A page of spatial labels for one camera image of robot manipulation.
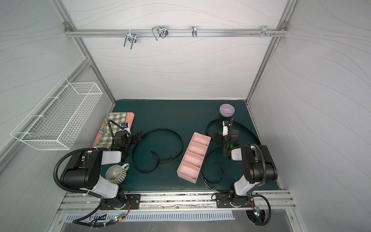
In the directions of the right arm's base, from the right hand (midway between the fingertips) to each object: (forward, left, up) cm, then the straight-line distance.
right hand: (223, 129), depth 96 cm
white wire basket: (-16, +86, +27) cm, 91 cm away
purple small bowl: (+20, -5, -3) cm, 21 cm away
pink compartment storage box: (-20, +20, -5) cm, 28 cm away
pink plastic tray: (+10, +69, -4) cm, 70 cm away
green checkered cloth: (-9, +80, -3) cm, 81 cm away
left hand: (-5, +60, +1) cm, 61 cm away
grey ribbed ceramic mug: (-31, +64, -4) cm, 71 cm away
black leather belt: (-20, +5, -7) cm, 22 cm away
